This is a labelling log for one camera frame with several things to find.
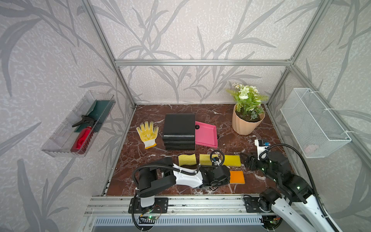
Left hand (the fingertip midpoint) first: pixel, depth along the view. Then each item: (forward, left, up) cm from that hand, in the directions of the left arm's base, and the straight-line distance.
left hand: (231, 180), depth 79 cm
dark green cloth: (+28, +73, +26) cm, 82 cm away
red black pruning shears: (+8, +67, +32) cm, 74 cm away
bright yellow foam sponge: (+9, 0, +7) cm, 11 cm away
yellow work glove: (+32, +54, -4) cm, 63 cm away
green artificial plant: (+38, -11, +26) cm, 47 cm away
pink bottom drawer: (+32, +12, -3) cm, 34 cm away
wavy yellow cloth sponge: (+13, +27, -2) cm, 30 cm away
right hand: (+9, -5, +16) cm, 19 cm away
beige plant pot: (+31, -9, +13) cm, 34 cm away
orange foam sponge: (+2, -4, -1) cm, 5 cm away
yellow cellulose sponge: (+13, +14, -1) cm, 19 cm away
